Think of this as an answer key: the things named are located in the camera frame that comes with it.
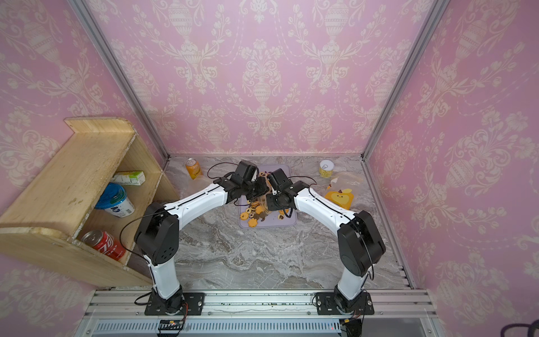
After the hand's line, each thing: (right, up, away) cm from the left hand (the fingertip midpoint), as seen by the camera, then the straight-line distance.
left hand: (272, 189), depth 89 cm
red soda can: (-46, -13, -31) cm, 57 cm away
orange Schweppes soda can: (-39, +9, +14) cm, 42 cm away
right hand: (0, -6, -1) cm, 6 cm away
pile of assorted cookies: (-8, -11, +8) cm, 16 cm away
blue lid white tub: (-49, -2, -23) cm, 55 cm away
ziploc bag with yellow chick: (+34, -1, +12) cm, 36 cm away
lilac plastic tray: (+2, -14, +7) cm, 16 cm away
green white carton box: (-53, +5, -11) cm, 54 cm away
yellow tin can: (+28, +9, +20) cm, 36 cm away
